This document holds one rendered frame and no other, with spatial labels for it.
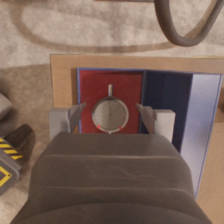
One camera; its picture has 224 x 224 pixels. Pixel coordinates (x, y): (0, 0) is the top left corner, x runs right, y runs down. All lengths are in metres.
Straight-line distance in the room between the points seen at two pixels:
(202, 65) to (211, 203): 0.30
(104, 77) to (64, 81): 0.07
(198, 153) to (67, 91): 0.22
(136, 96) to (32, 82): 0.62
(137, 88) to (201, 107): 0.12
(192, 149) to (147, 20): 0.65
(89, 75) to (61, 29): 0.53
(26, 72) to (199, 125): 0.75
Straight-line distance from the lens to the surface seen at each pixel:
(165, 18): 0.41
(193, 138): 0.20
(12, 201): 1.21
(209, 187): 0.43
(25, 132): 0.78
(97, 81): 0.28
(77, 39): 0.77
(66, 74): 0.29
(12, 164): 0.60
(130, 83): 0.28
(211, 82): 0.20
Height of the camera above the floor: 0.75
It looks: 73 degrees down
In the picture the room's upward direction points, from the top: 178 degrees clockwise
